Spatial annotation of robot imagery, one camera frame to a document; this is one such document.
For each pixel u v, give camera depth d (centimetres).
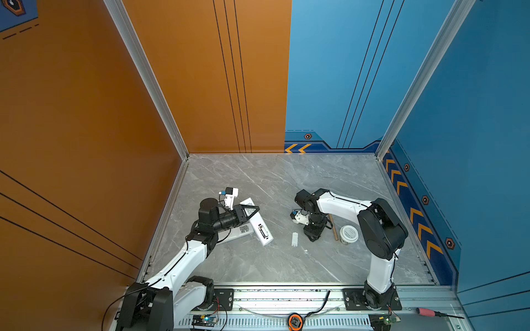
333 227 74
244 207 74
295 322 67
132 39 76
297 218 85
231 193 75
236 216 70
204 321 71
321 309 72
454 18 71
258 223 75
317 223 79
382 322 70
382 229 51
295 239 87
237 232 89
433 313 69
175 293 47
